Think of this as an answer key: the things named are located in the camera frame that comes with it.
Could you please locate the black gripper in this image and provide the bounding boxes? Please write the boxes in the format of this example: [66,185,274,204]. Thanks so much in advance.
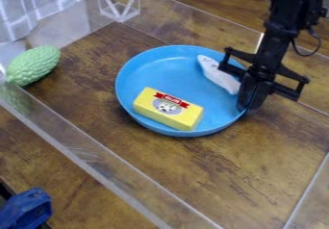
[217,20,310,115]

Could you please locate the blue round tray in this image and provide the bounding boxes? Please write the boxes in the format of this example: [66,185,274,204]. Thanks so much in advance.
[115,45,244,138]

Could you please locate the white toy fish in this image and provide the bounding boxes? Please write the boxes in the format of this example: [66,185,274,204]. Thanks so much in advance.
[196,55,240,95]

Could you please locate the yellow butter box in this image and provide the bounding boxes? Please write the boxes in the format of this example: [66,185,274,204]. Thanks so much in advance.
[132,88,204,131]

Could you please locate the green bumpy toy gourd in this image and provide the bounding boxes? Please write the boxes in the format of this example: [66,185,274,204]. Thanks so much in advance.
[6,45,60,87]

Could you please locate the clear acrylic barrier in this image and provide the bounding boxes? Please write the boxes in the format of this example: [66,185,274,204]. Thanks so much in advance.
[0,0,329,229]

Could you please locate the blue plastic clamp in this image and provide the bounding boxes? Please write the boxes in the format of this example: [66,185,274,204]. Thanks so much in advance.
[0,188,52,229]

